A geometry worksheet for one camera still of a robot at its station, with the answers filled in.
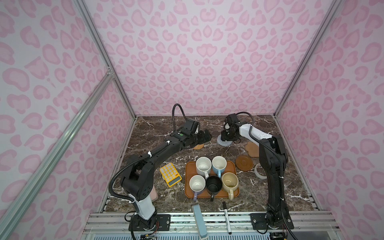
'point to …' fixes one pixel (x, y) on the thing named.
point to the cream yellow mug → (230, 182)
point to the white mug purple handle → (197, 184)
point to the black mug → (213, 185)
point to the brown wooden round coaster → (244, 163)
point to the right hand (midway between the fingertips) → (225, 136)
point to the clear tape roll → (257, 174)
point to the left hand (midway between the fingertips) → (208, 136)
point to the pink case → (154, 194)
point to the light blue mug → (219, 163)
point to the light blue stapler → (200, 222)
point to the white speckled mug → (203, 165)
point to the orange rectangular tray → (190, 170)
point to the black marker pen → (225, 211)
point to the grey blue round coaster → (223, 143)
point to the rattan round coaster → (198, 147)
